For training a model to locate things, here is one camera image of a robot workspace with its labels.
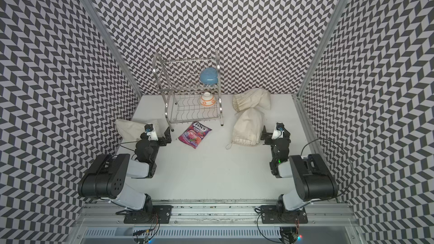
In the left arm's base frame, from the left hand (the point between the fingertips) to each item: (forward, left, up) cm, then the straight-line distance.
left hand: (160, 128), depth 91 cm
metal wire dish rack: (+12, -18, +19) cm, 29 cm away
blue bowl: (+14, -28, +24) cm, 39 cm away
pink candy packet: (+2, -17, -9) cm, 19 cm away
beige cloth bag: (-2, +16, +1) cm, 16 cm away
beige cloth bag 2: (+23, -56, 0) cm, 61 cm away
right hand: (-1, -62, 0) cm, 62 cm away
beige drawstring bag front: (+2, -48, -2) cm, 48 cm away
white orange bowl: (+20, -24, +1) cm, 32 cm away
